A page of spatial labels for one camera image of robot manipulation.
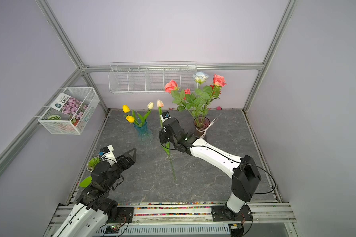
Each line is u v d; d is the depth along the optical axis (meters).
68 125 0.72
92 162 0.81
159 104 0.79
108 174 0.58
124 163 0.66
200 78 0.75
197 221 0.73
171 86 0.76
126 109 0.81
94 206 0.53
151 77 1.00
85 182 0.85
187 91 0.80
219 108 1.24
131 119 0.76
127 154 0.67
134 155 0.72
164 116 0.68
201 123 0.89
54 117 0.71
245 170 0.46
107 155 0.66
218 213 0.74
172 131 0.58
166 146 0.60
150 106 0.85
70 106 0.75
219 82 0.72
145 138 0.97
